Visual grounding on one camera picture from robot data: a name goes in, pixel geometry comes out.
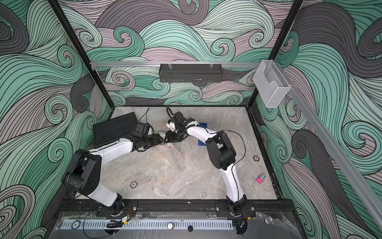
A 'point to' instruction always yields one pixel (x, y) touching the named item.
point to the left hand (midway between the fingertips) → (159, 139)
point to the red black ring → (255, 160)
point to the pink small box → (260, 178)
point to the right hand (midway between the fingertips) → (165, 142)
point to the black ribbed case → (113, 130)
